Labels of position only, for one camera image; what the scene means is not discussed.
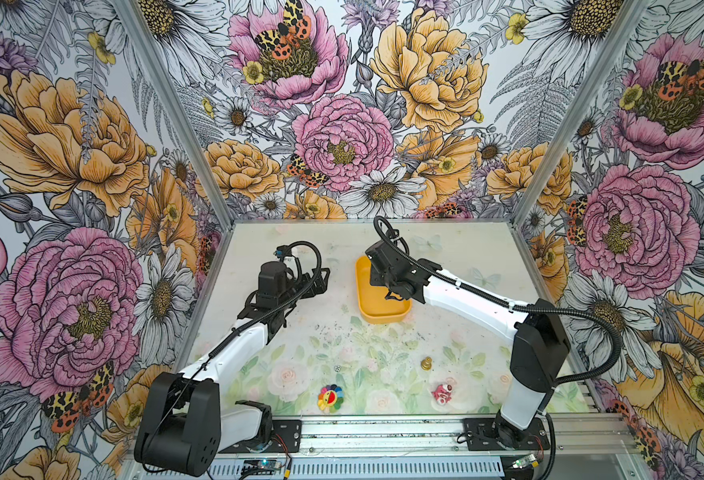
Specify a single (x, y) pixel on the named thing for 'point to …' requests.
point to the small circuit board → (262, 464)
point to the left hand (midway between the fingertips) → (317, 281)
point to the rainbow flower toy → (330, 398)
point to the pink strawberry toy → (443, 393)
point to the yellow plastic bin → (374, 305)
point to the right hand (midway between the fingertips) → (382, 276)
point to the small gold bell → (426, 364)
